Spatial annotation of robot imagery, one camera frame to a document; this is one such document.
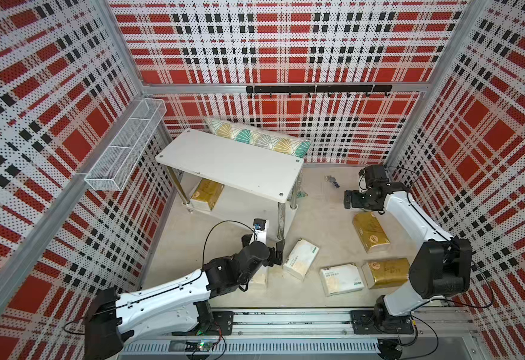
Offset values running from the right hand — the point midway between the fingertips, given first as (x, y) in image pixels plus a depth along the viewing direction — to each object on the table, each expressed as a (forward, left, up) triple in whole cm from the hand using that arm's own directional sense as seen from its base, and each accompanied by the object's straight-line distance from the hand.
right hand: (360, 200), depth 88 cm
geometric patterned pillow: (+14, +39, +21) cm, 47 cm away
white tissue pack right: (-27, +10, -10) cm, 31 cm away
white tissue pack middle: (-20, +25, -8) cm, 33 cm away
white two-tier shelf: (-7, +38, +19) cm, 43 cm away
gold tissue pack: (+4, +63, -1) cm, 63 cm away
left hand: (-17, +34, +2) cm, 38 cm away
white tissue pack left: (-28, +40, -8) cm, 49 cm away
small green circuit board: (-46, +57, -12) cm, 75 cm away
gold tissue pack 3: (-26, -4, -7) cm, 27 cm away
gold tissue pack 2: (-10, -4, -9) cm, 14 cm away
